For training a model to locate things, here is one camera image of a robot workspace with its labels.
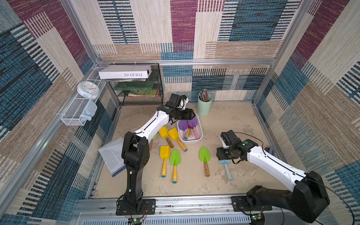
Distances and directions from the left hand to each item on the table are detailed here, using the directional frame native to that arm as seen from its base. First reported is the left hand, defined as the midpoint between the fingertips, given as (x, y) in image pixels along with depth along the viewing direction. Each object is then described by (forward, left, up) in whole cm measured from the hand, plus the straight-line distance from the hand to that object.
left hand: (190, 114), depth 90 cm
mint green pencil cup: (+16, -11, -10) cm, 22 cm away
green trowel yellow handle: (-22, +10, -18) cm, 30 cm away
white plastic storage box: (-4, -6, -12) cm, 15 cm away
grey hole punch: (-19, -50, -14) cm, 56 cm away
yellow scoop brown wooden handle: (-2, +19, -16) cm, 25 cm away
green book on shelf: (+21, +36, +7) cm, 43 cm away
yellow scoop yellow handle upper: (-4, +12, -16) cm, 20 cm away
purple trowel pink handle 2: (+5, -2, -15) cm, 16 cm away
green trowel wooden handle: (-19, -8, -18) cm, 28 cm away
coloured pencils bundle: (+19, -11, -1) cm, 21 cm away
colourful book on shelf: (+18, +32, +3) cm, 37 cm away
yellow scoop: (-6, +2, -14) cm, 15 cm away
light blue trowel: (-25, -21, -18) cm, 37 cm away
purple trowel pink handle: (+4, +5, -16) cm, 17 cm away
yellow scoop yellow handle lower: (-19, +17, -17) cm, 31 cm away
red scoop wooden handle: (0, -1, -15) cm, 15 cm away
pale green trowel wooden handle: (-11, +27, -16) cm, 33 cm away
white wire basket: (-14, +59, +16) cm, 63 cm away
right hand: (-22, -17, -10) cm, 29 cm away
